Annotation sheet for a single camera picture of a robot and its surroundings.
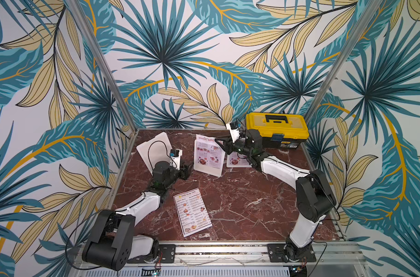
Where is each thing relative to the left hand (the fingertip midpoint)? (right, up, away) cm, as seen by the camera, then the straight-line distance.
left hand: (189, 163), depth 85 cm
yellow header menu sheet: (+1, -24, 0) cm, 24 cm away
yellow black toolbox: (+50, +17, +12) cm, 54 cm away
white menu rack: (-16, +7, 0) cm, 17 cm away
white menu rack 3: (+24, 0, +12) cm, 27 cm away
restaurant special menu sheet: (+25, +1, +12) cm, 28 cm away
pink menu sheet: (+10, +6, +3) cm, 12 cm away
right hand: (+14, +13, -2) cm, 19 cm away
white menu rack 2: (+8, -5, +10) cm, 14 cm away
